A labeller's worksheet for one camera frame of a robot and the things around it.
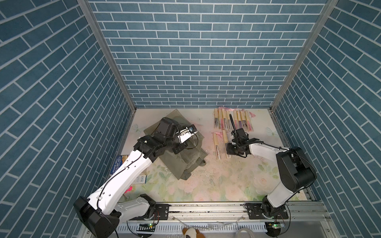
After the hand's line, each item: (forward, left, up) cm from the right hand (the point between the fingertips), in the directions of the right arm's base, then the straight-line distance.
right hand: (229, 150), depth 95 cm
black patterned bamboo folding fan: (+28, +8, -1) cm, 29 cm away
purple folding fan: (+22, -10, +1) cm, 24 cm away
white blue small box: (-23, +51, 0) cm, 56 cm away
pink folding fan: (+26, +4, +1) cm, 26 cm away
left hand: (-9, +24, +24) cm, 35 cm away
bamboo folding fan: (+30, -8, -1) cm, 31 cm away
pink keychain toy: (-28, +56, -2) cm, 63 cm away
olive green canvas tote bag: (-17, +27, +9) cm, 33 cm away
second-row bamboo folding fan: (+11, +2, +2) cm, 12 cm away
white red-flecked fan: (+25, -13, -1) cm, 28 cm away
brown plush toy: (-45, +19, 0) cm, 49 cm away
